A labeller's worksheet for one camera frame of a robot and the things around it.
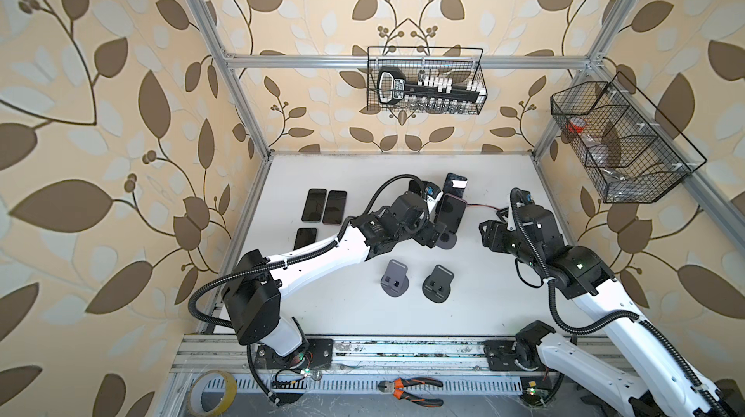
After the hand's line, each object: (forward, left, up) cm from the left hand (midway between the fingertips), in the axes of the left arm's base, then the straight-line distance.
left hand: (430, 213), depth 77 cm
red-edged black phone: (+16, -12, -22) cm, 30 cm away
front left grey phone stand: (-12, +9, -17) cm, 23 cm away
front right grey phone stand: (-14, -3, -16) cm, 21 cm away
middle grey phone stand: (+4, -9, -21) cm, 24 cm away
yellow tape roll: (-37, +56, -18) cm, 70 cm away
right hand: (-5, -15, +1) cm, 16 cm away
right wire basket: (+10, -50, +14) cm, 53 cm away
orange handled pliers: (-36, +9, -21) cm, 43 cm away
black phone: (+18, +38, -22) cm, 47 cm away
